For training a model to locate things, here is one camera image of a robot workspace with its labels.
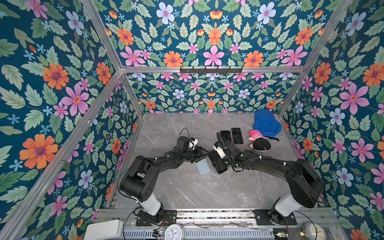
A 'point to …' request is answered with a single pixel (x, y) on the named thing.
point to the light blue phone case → (203, 167)
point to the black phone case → (226, 135)
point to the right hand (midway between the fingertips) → (216, 160)
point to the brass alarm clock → (308, 229)
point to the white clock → (175, 232)
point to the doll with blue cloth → (266, 127)
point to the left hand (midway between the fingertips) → (210, 151)
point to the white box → (104, 230)
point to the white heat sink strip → (204, 234)
